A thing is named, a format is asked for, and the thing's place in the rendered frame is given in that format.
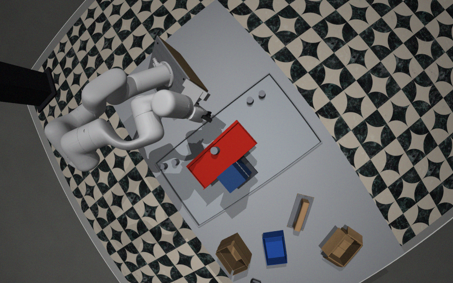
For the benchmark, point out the blue open bin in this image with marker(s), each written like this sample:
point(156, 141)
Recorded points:
point(274, 247)

